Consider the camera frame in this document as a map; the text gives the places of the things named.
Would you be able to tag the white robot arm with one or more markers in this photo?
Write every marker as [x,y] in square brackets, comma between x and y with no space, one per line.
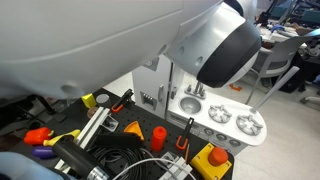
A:
[100,40]

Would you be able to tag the yellow emergency stop button box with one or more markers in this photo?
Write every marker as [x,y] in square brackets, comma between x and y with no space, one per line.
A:
[210,163]

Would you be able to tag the silver toy sink bowl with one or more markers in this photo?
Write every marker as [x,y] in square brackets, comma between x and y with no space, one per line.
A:
[190,105]

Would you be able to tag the silver toy faucet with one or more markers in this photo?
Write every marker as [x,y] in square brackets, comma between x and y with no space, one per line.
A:
[199,89]

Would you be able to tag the black and orange clamp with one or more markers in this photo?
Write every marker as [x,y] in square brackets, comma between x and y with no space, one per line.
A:
[185,133]
[121,100]

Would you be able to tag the white toy kitchen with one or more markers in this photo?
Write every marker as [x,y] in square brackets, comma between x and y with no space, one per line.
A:
[200,106]

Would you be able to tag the orange cone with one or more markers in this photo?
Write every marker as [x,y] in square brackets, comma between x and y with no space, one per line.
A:
[134,129]

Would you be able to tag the orange plastic cylinder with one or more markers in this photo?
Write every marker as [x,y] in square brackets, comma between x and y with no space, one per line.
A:
[158,137]

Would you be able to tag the grey cylinder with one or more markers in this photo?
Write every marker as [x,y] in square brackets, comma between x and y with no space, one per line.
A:
[103,99]

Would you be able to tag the grey toy stove burner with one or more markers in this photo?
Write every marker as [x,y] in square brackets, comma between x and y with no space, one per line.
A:
[249,124]
[219,113]

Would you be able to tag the grey toy stove knob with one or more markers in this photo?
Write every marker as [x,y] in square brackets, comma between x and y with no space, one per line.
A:
[234,143]
[221,136]
[209,131]

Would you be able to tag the black foam block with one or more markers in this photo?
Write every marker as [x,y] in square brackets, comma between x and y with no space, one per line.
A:
[116,140]

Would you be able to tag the thin orange stick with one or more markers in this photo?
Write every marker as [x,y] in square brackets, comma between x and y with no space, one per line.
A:
[187,153]

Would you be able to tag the brown round disc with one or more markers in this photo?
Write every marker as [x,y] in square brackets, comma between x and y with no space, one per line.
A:
[92,112]

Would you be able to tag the yellow block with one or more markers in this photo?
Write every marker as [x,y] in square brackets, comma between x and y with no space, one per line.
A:
[88,100]

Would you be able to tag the aluminium extrusion bar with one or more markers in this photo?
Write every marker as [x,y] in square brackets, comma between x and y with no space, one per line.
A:
[93,125]

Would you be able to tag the black cylinder with silver collar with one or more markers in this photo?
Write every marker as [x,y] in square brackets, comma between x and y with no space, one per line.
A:
[78,159]

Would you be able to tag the yellow toy banana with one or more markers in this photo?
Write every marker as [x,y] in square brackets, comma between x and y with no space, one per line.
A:
[61,137]

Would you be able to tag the white rod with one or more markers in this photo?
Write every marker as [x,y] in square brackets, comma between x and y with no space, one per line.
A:
[275,88]

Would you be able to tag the black tripod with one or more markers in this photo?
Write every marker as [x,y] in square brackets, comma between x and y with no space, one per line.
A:
[45,104]

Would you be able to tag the orange toy pepper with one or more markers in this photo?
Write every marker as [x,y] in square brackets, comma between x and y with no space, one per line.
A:
[36,135]

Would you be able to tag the purple toy eggplant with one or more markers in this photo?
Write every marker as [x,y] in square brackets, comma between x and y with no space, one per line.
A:
[43,152]

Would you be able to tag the grey chair with armrests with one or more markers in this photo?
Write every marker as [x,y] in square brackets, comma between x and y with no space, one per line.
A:
[286,50]

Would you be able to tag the cluttered white table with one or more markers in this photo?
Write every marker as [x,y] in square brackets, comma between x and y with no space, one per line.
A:
[283,32]

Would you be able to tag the small orange bracket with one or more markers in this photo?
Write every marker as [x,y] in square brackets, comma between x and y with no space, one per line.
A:
[236,88]

